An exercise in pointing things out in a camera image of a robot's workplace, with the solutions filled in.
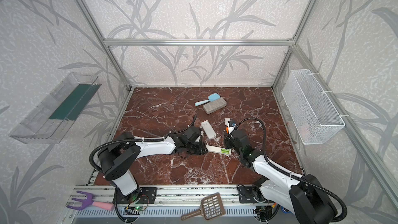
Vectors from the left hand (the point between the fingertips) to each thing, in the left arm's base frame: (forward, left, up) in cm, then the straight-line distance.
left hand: (208, 148), depth 86 cm
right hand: (+9, -10, +6) cm, 15 cm away
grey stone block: (+30, -4, 0) cm, 30 cm away
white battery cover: (+19, -12, -3) cm, 23 cm away
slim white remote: (0, -5, -2) cm, 6 cm away
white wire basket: (0, -43, +33) cm, 54 cm away
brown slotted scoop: (-27, -2, -2) cm, 28 cm away
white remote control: (+13, 0, -3) cm, 13 cm away
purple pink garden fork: (-25, +57, -3) cm, 62 cm away
